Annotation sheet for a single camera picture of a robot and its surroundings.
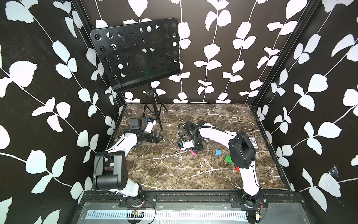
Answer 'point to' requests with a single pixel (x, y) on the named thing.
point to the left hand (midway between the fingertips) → (157, 133)
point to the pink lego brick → (193, 153)
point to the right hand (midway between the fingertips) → (194, 145)
